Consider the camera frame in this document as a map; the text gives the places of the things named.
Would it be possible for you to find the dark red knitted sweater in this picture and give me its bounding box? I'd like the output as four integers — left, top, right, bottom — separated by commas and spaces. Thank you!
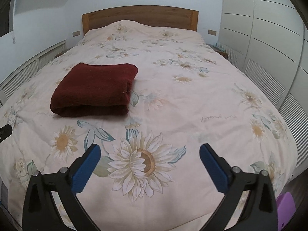
50, 63, 138, 117

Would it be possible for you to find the purple plastic object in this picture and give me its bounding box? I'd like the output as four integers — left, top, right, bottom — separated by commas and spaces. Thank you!
276, 192, 296, 231

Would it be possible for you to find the white louvered radiator cover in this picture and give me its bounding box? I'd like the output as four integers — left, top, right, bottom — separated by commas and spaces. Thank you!
1, 40, 67, 106

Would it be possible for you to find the white slatted panel right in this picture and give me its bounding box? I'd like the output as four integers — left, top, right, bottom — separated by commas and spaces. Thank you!
243, 59, 307, 177

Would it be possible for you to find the floral sunflower bed duvet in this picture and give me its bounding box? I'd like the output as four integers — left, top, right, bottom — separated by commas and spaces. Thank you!
1, 20, 298, 230

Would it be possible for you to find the wooden bedside table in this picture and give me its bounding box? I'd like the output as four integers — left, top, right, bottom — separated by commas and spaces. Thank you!
209, 43, 228, 59

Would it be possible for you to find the white panelled wardrobe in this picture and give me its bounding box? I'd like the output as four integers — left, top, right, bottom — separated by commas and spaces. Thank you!
218, 0, 307, 110

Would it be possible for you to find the wooden bed headboard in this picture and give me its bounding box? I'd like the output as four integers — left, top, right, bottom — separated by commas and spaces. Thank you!
82, 5, 199, 33

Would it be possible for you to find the beige wall socket plate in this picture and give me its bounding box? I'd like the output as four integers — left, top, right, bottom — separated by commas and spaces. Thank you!
72, 31, 80, 37

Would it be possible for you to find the beige wall socket right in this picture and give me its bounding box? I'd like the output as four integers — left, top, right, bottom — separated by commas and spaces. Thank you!
208, 29, 217, 35

